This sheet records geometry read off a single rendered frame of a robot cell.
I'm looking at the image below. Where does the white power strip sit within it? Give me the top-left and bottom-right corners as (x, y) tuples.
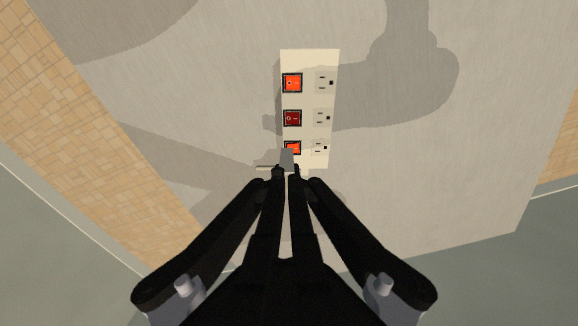
(280, 49), (340, 175)

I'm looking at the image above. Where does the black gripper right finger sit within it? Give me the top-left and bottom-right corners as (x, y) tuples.
(286, 148), (438, 326)

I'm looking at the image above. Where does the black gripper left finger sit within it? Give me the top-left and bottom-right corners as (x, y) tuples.
(130, 148), (287, 326)

